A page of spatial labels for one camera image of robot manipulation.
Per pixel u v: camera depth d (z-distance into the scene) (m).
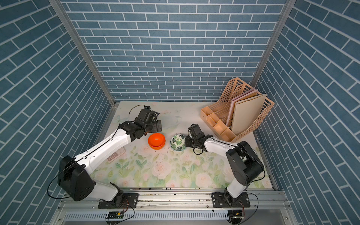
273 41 0.84
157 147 0.89
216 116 1.01
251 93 0.87
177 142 0.95
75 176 0.40
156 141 0.89
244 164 0.46
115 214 0.72
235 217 0.70
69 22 0.76
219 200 0.73
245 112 0.83
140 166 0.87
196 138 0.72
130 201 0.74
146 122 0.63
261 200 0.74
